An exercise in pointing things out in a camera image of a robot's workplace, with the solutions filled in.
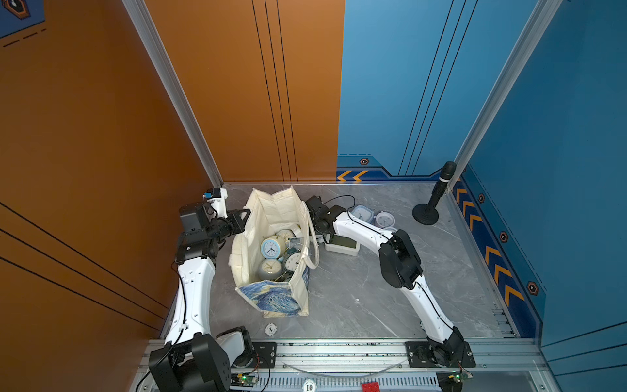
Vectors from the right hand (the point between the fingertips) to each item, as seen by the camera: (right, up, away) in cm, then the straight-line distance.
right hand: (315, 227), depth 100 cm
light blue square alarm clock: (+21, +6, +6) cm, 22 cm away
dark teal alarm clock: (-8, -10, -14) cm, 19 cm away
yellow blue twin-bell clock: (-15, -6, -11) cm, 20 cm away
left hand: (-21, +8, -22) cm, 31 cm away
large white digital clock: (+11, -6, -7) cm, 14 cm away
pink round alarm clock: (+30, +3, +3) cm, 30 cm away
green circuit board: (-20, -42, -29) cm, 55 cm away
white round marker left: (-14, -31, -21) cm, 40 cm away
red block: (+16, -41, -33) cm, 55 cm away
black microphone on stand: (+50, +5, +9) cm, 51 cm away
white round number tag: (-1, -38, -37) cm, 53 cm away
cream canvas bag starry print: (-19, +6, -13) cm, 23 cm away
